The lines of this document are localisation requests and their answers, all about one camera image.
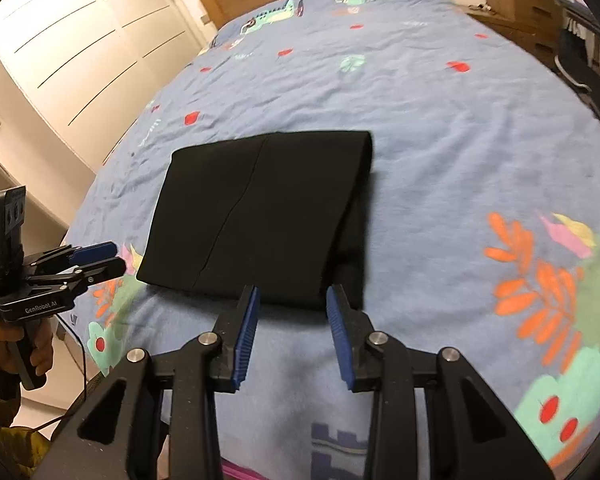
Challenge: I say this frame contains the black pants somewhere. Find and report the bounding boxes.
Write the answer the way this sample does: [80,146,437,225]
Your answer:
[137,131,374,310]

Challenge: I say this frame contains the person's left hand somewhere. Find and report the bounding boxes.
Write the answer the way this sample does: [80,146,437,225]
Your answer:
[0,318,54,376]

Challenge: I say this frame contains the yellow jacket left sleeve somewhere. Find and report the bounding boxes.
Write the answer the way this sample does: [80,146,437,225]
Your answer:
[0,369,52,479]

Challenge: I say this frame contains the blue patterned bedspread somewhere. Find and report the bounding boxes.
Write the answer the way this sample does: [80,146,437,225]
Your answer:
[66,0,600,479]

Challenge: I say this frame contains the white wardrobe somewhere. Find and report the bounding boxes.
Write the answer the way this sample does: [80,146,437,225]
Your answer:
[0,0,201,171]

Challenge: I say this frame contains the black office chair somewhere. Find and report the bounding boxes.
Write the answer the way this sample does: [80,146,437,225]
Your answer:
[555,29,600,120]

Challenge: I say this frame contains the wooden drawer chest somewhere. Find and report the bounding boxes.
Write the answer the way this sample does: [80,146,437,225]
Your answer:
[466,0,564,68]

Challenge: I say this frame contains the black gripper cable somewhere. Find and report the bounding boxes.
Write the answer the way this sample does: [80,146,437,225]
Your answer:
[29,309,90,434]

